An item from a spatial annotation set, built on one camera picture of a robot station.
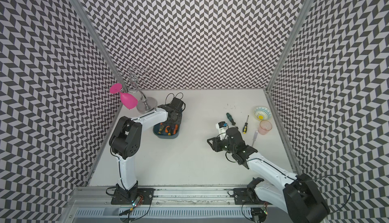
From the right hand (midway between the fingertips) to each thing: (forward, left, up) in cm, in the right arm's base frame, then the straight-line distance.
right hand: (210, 143), depth 82 cm
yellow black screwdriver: (+11, +31, -5) cm, 33 cm away
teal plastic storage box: (+11, +26, -5) cm, 29 cm away
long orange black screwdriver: (+12, +21, -4) cm, 24 cm away
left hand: (+18, +22, -5) cm, 30 cm away
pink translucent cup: (+11, -34, -3) cm, 36 cm away
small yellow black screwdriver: (+13, -23, -7) cm, 28 cm away
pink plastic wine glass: (+25, +51, +7) cm, 57 cm away
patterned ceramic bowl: (+24, -36, -6) cm, 44 cm away
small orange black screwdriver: (+11, +27, -5) cm, 30 cm away
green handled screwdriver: (+21, -15, -7) cm, 27 cm away
